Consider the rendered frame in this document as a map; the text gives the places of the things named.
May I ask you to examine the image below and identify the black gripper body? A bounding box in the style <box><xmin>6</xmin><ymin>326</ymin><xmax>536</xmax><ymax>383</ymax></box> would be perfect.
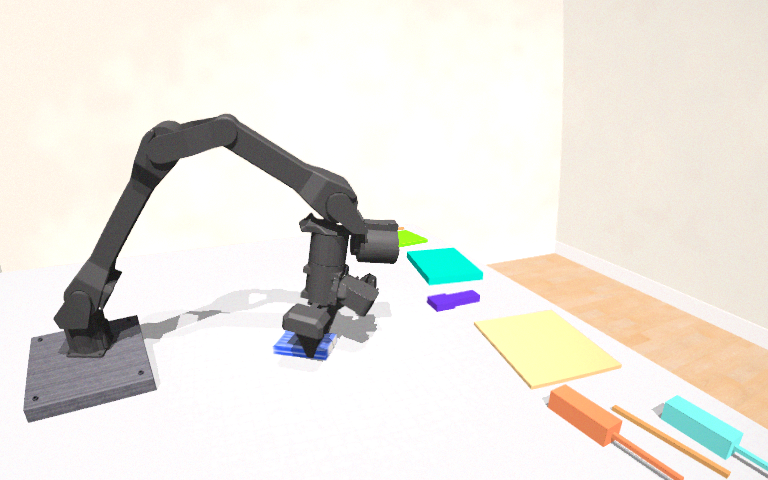
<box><xmin>282</xmin><ymin>258</ymin><xmax>348</xmax><ymax>339</ymax></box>

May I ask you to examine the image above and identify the pale yellow flat mat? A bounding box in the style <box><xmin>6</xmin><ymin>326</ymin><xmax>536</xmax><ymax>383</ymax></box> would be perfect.
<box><xmin>474</xmin><ymin>310</ymin><xmax>622</xmax><ymax>390</ymax></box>

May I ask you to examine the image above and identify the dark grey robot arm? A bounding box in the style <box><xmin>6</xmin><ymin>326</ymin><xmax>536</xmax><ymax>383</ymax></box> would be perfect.
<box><xmin>53</xmin><ymin>113</ymin><xmax>400</xmax><ymax>358</ymax></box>

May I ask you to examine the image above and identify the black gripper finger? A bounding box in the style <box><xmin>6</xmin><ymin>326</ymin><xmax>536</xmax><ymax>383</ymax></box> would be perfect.
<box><xmin>327</xmin><ymin>302</ymin><xmax>344</xmax><ymax>326</ymax></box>
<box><xmin>296</xmin><ymin>334</ymin><xmax>319</xmax><ymax>358</ymax></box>

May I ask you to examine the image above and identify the yellow-green flat rectangular slab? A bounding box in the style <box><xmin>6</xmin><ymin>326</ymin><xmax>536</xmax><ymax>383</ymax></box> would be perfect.
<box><xmin>398</xmin><ymin>230</ymin><xmax>428</xmax><ymax>247</ymax></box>

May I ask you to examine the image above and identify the cyan flat rectangular slab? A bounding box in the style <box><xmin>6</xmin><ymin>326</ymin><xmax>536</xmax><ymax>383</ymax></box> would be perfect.
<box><xmin>407</xmin><ymin>248</ymin><xmax>483</xmax><ymax>285</ymax></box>

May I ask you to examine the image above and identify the orange thin bar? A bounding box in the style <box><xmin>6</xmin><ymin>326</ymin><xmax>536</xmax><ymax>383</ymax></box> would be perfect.
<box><xmin>612</xmin><ymin>405</ymin><xmax>731</xmax><ymax>479</ymax></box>

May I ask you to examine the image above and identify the purple stepped block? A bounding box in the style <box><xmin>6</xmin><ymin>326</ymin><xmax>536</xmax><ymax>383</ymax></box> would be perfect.
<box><xmin>427</xmin><ymin>290</ymin><xmax>480</xmax><ymax>312</ymax></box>

